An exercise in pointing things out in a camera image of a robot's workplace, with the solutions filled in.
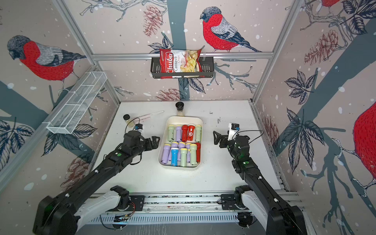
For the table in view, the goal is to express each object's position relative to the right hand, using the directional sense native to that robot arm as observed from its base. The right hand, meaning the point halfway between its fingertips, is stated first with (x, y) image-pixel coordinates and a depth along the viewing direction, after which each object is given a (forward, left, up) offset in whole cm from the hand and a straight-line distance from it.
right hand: (220, 130), depth 83 cm
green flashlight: (+5, +31, -13) cm, 34 cm away
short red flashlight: (+10, +18, -14) cm, 25 cm away
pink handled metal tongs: (+20, +57, -16) cm, 63 cm away
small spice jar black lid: (+14, +63, -14) cm, 66 cm away
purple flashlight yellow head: (-2, +28, -14) cm, 31 cm away
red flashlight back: (-7, +13, -13) cm, 20 cm away
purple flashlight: (+6, +26, -13) cm, 30 cm away
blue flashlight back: (-12, +27, -11) cm, 31 cm away
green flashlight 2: (+7, +13, -14) cm, 20 cm away
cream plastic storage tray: (+15, +29, -11) cm, 35 cm away
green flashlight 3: (-8, +22, -12) cm, 26 cm away
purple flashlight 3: (-2, +23, -14) cm, 27 cm away
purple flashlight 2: (-9, +32, -14) cm, 36 cm away
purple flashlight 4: (-4, +19, -12) cm, 23 cm away
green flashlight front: (-6, +16, -11) cm, 20 cm away
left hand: (-4, +37, -1) cm, 38 cm away
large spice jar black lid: (+24, +27, -6) cm, 36 cm away
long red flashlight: (+10, +22, -14) cm, 28 cm away
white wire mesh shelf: (+6, +79, +15) cm, 81 cm away
